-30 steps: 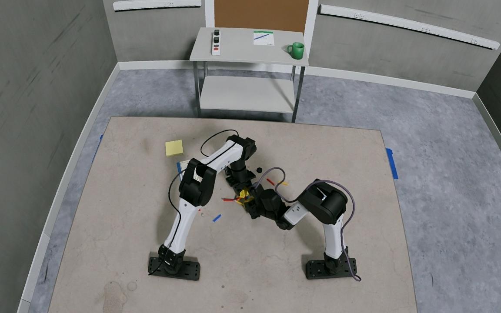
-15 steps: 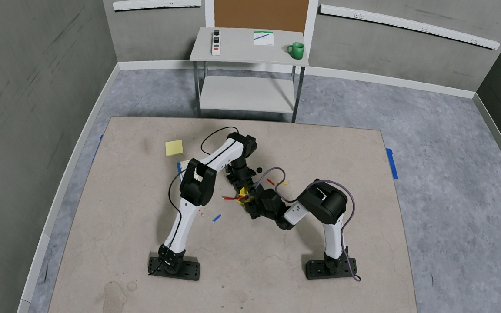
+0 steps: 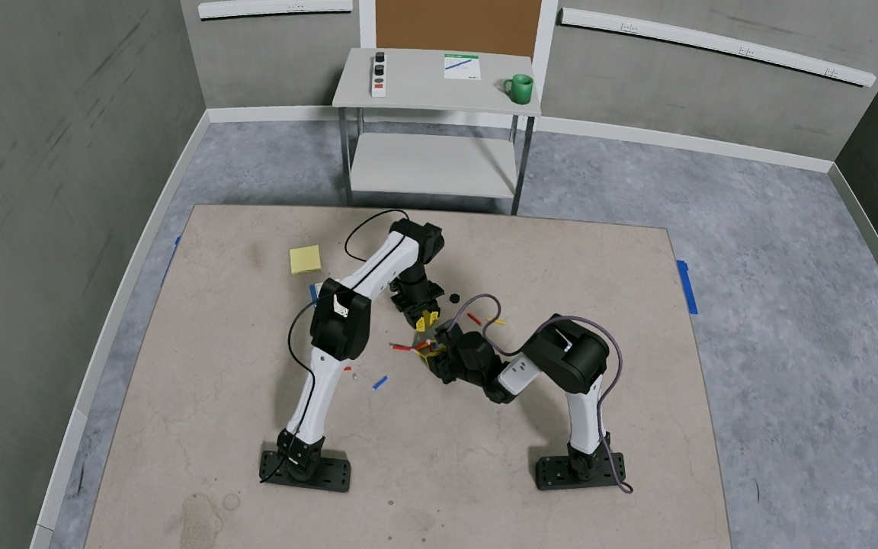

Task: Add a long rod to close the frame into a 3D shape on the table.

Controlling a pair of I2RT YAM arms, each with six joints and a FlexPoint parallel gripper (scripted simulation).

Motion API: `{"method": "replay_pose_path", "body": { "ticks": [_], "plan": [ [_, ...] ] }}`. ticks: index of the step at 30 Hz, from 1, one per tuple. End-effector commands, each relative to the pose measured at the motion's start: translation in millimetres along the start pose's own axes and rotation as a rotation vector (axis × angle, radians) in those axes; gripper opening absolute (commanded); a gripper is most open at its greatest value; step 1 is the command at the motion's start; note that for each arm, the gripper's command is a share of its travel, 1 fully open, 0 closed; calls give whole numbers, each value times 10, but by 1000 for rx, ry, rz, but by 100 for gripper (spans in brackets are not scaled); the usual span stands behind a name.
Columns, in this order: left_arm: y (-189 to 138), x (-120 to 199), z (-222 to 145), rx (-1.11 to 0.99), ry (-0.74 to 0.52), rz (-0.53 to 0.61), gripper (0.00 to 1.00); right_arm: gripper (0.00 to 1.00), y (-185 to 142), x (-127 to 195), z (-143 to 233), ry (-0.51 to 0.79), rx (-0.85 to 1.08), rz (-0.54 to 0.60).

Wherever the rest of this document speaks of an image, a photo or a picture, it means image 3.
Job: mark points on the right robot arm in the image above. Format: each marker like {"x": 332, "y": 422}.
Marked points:
{"x": 574, "y": 373}

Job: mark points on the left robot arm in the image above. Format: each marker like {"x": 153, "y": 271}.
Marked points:
{"x": 337, "y": 340}

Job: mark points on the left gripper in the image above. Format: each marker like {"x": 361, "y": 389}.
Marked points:
{"x": 419, "y": 296}

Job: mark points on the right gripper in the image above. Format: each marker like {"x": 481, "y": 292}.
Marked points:
{"x": 440, "y": 366}

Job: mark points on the pale yellow flat square block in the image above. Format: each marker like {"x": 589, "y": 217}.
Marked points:
{"x": 305, "y": 260}

